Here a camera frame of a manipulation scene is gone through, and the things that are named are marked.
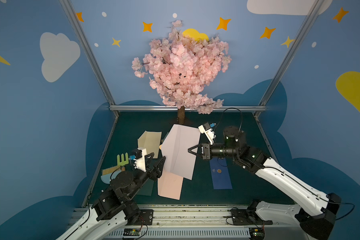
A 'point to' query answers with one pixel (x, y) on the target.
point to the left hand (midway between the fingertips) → (159, 154)
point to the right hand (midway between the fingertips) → (191, 149)
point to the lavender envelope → (175, 146)
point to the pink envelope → (169, 185)
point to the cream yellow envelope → (150, 140)
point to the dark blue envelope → (220, 174)
